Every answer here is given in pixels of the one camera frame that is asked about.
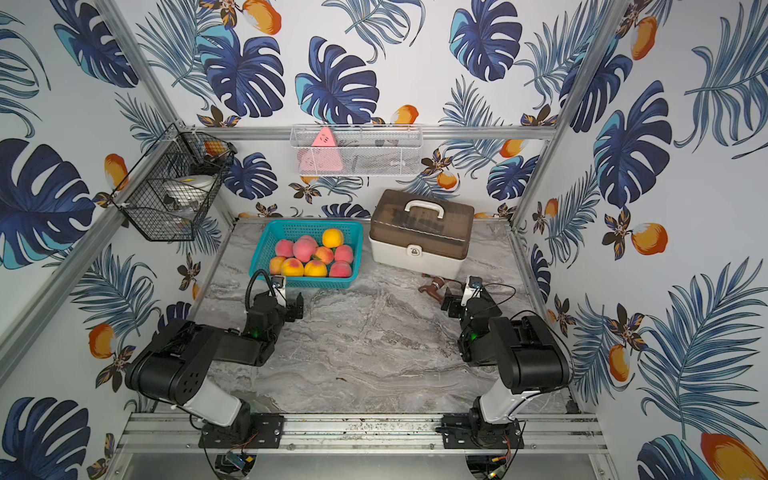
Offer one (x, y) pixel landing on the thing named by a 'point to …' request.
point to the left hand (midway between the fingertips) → (283, 289)
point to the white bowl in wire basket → (190, 191)
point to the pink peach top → (304, 248)
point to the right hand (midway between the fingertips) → (466, 289)
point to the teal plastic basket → (279, 235)
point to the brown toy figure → (434, 289)
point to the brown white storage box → (421, 232)
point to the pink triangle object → (323, 156)
